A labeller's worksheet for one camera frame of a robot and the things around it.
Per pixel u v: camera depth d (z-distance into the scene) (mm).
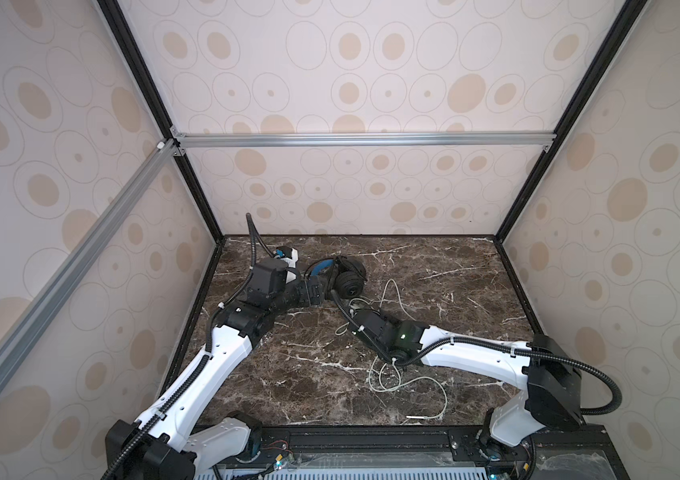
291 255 684
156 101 816
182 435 404
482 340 493
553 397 412
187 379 426
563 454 729
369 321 604
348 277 974
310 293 670
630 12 681
